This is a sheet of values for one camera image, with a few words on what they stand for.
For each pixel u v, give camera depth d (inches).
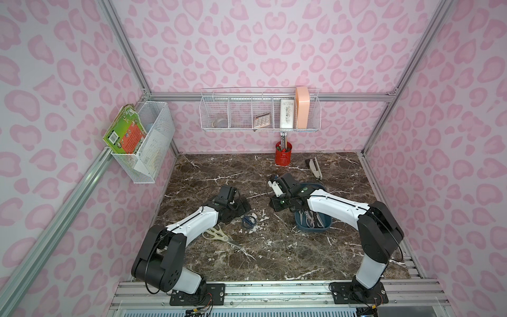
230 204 29.3
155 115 32.1
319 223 35.5
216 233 34.7
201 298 25.9
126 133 28.3
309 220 35.9
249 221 36.4
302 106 32.4
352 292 25.8
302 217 36.4
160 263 16.9
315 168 43.3
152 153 33.2
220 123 36.6
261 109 38.6
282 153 42.0
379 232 18.3
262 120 37.2
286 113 36.4
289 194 27.4
